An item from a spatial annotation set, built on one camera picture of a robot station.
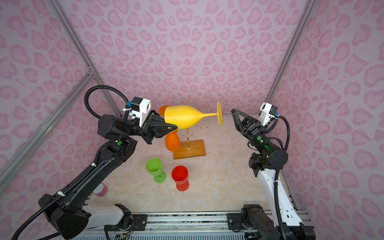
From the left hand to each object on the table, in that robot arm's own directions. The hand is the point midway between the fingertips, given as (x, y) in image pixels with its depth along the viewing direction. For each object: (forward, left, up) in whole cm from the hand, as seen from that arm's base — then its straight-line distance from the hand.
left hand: (176, 132), depth 46 cm
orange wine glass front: (+14, +6, -26) cm, 31 cm away
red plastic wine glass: (+1, +2, -36) cm, 36 cm away
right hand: (+7, -18, -1) cm, 19 cm away
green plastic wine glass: (+7, +17, -41) cm, 45 cm away
